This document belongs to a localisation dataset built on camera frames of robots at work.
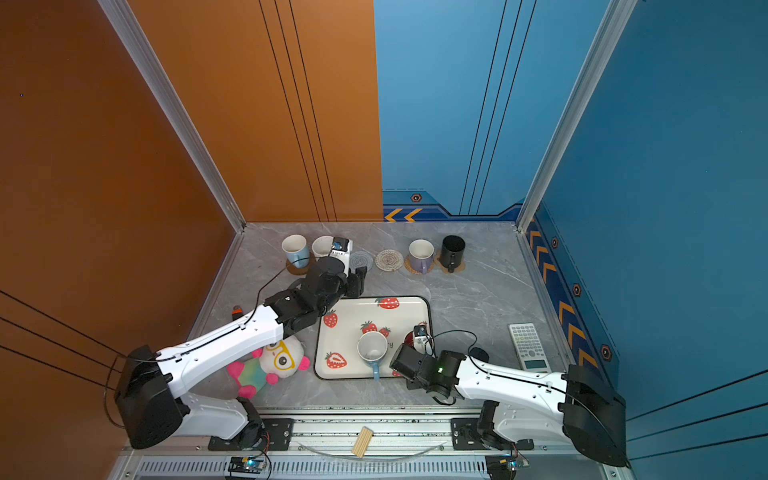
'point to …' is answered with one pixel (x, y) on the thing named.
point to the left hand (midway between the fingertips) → (360, 265)
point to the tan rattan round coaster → (408, 266)
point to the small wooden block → (362, 442)
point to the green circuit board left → (243, 464)
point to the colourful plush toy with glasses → (279, 359)
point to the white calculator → (528, 347)
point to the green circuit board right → (504, 467)
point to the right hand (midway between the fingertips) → (411, 374)
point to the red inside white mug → (409, 339)
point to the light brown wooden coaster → (299, 271)
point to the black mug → (452, 251)
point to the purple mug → (421, 252)
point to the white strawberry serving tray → (338, 331)
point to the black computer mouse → (480, 354)
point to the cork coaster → (445, 269)
